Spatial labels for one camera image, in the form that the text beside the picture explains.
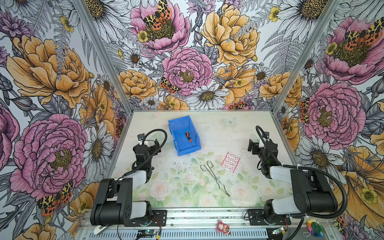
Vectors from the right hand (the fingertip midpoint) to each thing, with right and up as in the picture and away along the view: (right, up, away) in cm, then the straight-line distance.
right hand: (258, 143), depth 93 cm
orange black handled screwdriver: (-43, +3, +12) cm, 45 cm away
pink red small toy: (-25, -35, -24) cm, 49 cm away
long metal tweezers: (-24, -22, -8) cm, 34 cm away
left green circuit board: (-61, -39, -22) cm, 76 cm away
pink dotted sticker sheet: (-16, -11, +1) cm, 20 cm away
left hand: (-66, -1, -2) cm, 66 cm away
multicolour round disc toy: (+18, -37, -22) cm, 46 cm away
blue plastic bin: (-50, +9, +12) cm, 52 cm away
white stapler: (-82, -36, -23) cm, 93 cm away
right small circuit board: (+2, -38, -21) cm, 44 cm away
